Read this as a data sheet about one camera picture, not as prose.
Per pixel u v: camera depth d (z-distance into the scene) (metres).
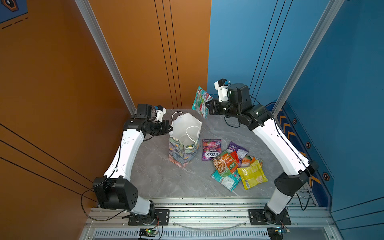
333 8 0.70
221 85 0.58
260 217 0.73
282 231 0.70
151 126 0.64
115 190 0.41
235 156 0.91
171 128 0.78
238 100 0.50
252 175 0.81
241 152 0.93
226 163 0.87
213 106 0.58
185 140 0.75
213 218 0.74
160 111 0.71
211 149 0.95
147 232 0.71
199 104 0.72
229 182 0.83
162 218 0.73
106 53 0.85
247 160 0.91
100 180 0.40
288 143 0.45
